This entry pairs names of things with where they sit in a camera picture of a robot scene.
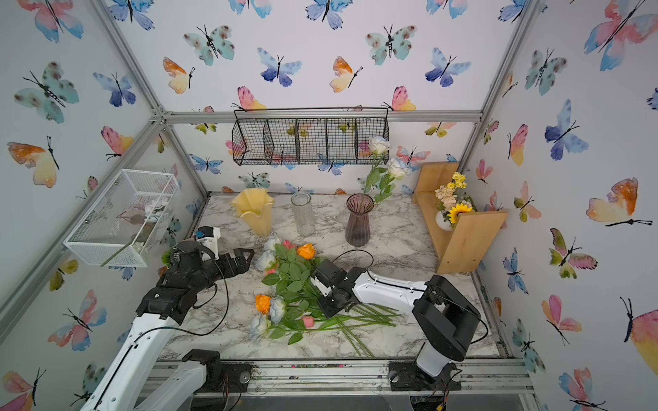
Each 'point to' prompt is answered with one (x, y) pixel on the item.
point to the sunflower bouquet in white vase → (453, 199)
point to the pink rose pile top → (287, 244)
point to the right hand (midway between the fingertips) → (326, 304)
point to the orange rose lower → (263, 303)
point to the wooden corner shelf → (461, 245)
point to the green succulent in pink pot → (166, 258)
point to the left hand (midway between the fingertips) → (244, 251)
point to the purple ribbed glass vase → (357, 229)
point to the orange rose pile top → (307, 251)
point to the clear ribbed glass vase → (302, 207)
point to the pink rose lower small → (308, 320)
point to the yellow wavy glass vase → (254, 205)
